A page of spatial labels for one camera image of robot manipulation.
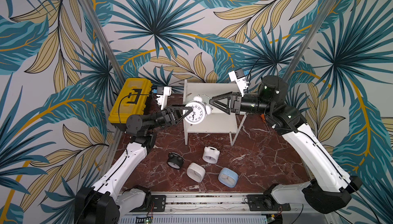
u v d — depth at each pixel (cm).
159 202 73
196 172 76
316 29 83
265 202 65
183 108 53
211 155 82
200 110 53
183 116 53
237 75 48
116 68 101
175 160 80
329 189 39
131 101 93
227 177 76
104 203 37
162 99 54
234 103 47
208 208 73
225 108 49
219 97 56
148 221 71
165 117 52
